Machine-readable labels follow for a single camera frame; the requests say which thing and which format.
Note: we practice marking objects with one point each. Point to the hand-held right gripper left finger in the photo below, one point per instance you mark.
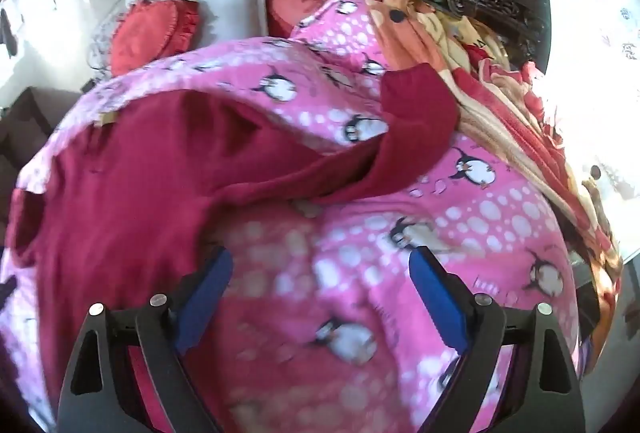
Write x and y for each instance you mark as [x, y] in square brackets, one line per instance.
[206, 298]

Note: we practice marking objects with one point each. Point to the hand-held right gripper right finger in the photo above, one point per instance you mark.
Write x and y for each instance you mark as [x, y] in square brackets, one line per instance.
[437, 300]

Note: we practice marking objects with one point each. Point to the dark red sweater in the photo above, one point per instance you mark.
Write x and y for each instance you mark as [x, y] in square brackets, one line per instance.
[150, 173]

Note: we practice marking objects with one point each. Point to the pink penguin print blanket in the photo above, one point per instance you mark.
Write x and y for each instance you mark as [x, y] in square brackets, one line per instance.
[360, 223]

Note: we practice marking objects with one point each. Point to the orange cartoon print blanket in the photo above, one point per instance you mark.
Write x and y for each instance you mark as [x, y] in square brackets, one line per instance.
[500, 113]

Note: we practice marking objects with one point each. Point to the dark sofa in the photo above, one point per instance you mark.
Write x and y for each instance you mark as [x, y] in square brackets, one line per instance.
[30, 123]

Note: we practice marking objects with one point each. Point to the red round frilled cushion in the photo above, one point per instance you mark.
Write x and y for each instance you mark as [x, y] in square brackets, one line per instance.
[145, 35]

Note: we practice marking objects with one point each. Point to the white pillow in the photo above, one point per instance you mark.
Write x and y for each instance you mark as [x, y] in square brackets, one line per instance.
[230, 13]

